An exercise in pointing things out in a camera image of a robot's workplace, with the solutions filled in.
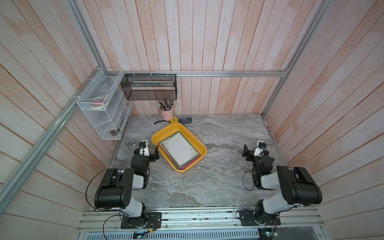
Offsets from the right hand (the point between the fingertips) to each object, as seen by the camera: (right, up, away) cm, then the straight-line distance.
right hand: (252, 144), depth 91 cm
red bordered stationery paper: (-43, -14, 0) cm, 45 cm away
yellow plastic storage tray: (-55, +8, +16) cm, 58 cm away
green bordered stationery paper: (-46, -4, +10) cm, 48 cm away
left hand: (-64, -1, +1) cm, 64 cm away
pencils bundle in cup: (-58, +30, +23) cm, 69 cm away
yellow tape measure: (-51, +16, +24) cm, 59 cm away
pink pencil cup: (-56, +20, +20) cm, 63 cm away
